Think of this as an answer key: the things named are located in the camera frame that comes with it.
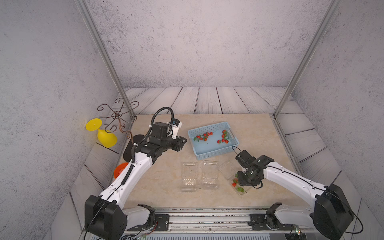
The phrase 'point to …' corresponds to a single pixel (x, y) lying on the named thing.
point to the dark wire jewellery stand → (118, 114)
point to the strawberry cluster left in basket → (205, 136)
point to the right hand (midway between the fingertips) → (242, 183)
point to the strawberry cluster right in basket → (225, 136)
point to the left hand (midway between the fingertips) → (185, 139)
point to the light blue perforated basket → (213, 139)
